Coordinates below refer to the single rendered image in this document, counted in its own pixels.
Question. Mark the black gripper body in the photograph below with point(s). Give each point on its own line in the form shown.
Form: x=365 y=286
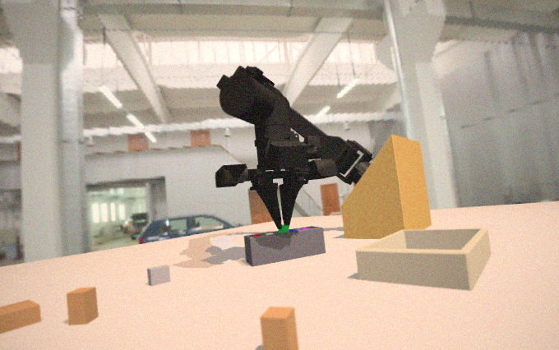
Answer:
x=231 y=175

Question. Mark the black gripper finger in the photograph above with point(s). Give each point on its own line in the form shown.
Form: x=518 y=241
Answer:
x=288 y=194
x=268 y=193

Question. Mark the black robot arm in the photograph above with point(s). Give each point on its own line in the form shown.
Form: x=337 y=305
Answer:
x=250 y=96

